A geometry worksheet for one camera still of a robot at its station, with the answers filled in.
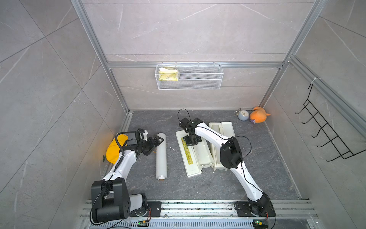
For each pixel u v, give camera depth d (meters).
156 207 0.73
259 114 1.07
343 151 0.60
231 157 0.61
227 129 0.98
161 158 0.88
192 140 0.84
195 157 0.90
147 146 0.75
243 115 1.12
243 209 0.73
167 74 0.88
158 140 0.78
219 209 0.75
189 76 1.00
